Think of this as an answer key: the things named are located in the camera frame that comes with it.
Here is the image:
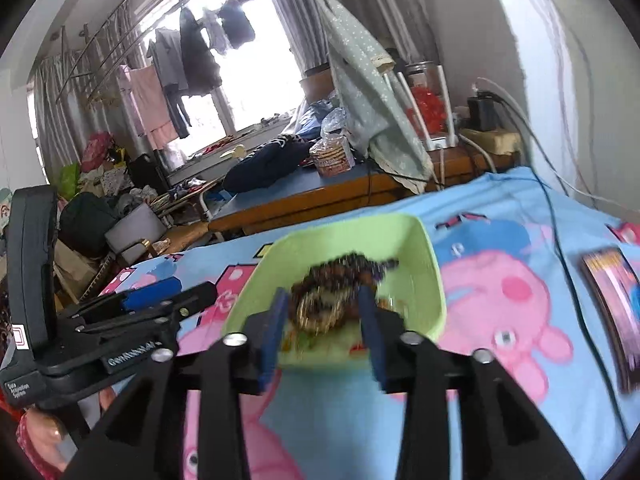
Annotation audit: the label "Peppa Pig blue bedsheet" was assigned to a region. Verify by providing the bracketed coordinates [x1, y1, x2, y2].
[98, 164, 640, 480]

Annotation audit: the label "operator left hand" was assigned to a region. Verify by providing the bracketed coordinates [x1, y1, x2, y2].
[16, 386, 120, 478]

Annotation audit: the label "green plastic basket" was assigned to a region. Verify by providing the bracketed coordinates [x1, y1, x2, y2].
[222, 212, 446, 370]

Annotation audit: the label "dark navy clothing pile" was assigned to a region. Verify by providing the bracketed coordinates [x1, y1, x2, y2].
[224, 134, 312, 195]

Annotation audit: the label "dark green bag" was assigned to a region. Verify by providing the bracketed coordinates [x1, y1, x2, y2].
[58, 192, 119, 259]

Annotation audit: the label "colourful charm trinkets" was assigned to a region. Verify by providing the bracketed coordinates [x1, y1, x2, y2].
[278, 299, 402, 356]

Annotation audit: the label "grey storage box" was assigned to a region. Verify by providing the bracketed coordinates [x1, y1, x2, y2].
[105, 204, 168, 266]

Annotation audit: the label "white wifi router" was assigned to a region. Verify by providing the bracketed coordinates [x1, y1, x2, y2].
[381, 61, 458, 152]

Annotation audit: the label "pink hanging garment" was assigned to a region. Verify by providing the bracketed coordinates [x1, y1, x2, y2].
[120, 65, 178, 151]

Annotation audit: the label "wooden desk blue top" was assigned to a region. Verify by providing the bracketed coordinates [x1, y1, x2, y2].
[208, 146, 518, 237]

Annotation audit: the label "golden bead bracelet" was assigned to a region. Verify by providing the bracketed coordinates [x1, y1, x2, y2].
[294, 286, 352, 336]

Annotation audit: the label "smartphone with lit screen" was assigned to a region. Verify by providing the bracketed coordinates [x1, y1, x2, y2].
[582, 247, 639, 393]

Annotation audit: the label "brown wooden bead bracelet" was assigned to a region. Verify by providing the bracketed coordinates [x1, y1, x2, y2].
[286, 253, 402, 336]

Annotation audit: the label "green dotted cloth cover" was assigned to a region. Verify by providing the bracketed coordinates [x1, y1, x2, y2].
[314, 0, 434, 195]

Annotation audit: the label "black charging cable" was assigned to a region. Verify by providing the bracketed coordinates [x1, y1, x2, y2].
[474, 89, 632, 441]

